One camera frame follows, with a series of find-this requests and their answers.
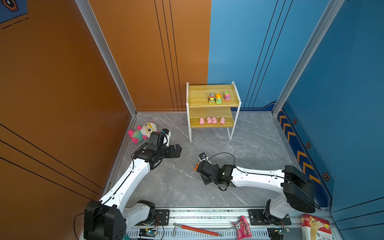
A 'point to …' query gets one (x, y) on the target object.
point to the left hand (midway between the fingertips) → (174, 146)
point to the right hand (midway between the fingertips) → (204, 172)
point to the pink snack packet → (243, 229)
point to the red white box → (315, 228)
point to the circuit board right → (276, 233)
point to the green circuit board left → (148, 232)
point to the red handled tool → (196, 230)
